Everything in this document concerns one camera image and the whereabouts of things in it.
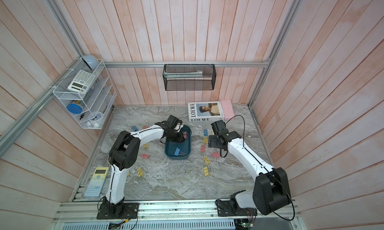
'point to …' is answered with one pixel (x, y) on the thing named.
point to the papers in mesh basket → (170, 75)
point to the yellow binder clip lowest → (206, 171)
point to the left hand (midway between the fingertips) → (182, 141)
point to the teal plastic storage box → (185, 146)
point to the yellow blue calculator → (95, 185)
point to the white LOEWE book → (205, 111)
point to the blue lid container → (74, 108)
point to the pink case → (227, 109)
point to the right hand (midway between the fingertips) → (217, 141)
